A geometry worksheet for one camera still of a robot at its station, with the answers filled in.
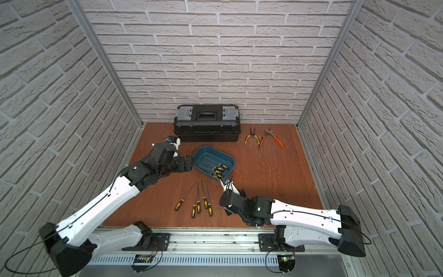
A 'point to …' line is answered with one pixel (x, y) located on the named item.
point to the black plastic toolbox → (207, 123)
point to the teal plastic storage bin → (213, 163)
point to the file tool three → (198, 202)
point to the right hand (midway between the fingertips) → (228, 196)
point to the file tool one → (180, 202)
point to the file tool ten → (219, 169)
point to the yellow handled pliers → (249, 135)
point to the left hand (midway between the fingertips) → (188, 156)
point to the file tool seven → (218, 175)
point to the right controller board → (286, 262)
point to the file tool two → (194, 206)
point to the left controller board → (142, 258)
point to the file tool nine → (216, 171)
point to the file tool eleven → (220, 164)
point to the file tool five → (209, 205)
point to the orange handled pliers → (270, 132)
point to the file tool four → (205, 197)
